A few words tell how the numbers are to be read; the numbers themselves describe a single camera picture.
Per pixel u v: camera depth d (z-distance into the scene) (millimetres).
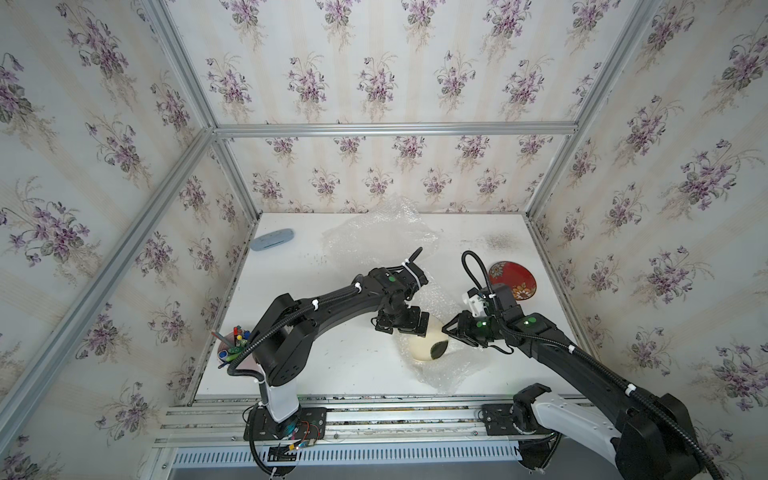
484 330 686
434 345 856
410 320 731
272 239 1094
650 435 388
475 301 769
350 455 765
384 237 1110
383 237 1108
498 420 735
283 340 452
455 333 727
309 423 722
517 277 1019
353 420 748
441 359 812
